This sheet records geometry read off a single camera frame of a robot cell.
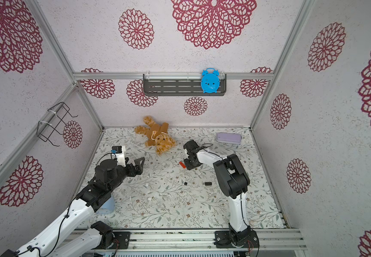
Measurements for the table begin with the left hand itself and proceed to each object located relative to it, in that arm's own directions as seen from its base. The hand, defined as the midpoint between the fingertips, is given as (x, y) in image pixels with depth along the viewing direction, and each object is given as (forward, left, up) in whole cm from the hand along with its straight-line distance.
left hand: (136, 159), depth 77 cm
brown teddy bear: (+28, -5, -14) cm, 31 cm away
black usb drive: (-3, -37, -22) cm, 43 cm away
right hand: (+11, -26, -21) cm, 36 cm away
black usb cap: (-3, -24, -22) cm, 32 cm away
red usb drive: (+10, -22, -21) cm, 32 cm away
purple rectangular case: (+31, -57, -22) cm, 68 cm away
